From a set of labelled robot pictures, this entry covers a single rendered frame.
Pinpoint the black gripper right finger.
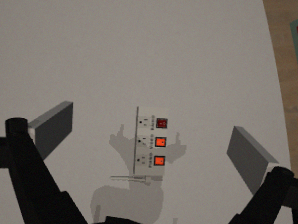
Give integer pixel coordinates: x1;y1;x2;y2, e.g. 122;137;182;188
227;126;298;224

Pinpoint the grey power strip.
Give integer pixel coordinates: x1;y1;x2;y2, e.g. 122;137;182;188
110;106;168;183

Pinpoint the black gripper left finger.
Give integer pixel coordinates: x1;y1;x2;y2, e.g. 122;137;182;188
0;101;88;224

